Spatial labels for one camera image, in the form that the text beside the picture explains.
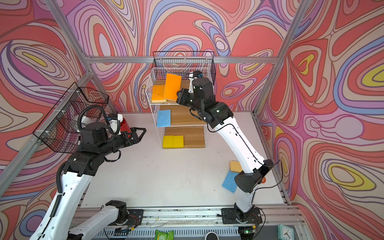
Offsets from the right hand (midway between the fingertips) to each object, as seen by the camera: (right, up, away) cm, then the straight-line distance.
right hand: (177, 96), depth 66 cm
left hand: (-16, -16, 0) cm, 23 cm away
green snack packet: (-8, -64, +2) cm, 64 cm away
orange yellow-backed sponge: (+33, -38, +25) cm, 57 cm away
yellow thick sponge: (-10, -24, +33) cm, 42 cm away
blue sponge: (-9, -9, +17) cm, 21 cm away
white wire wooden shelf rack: (-2, -14, +19) cm, 23 cm away
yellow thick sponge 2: (-3, -24, +34) cm, 41 cm away
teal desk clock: (+50, -63, +2) cm, 80 cm away
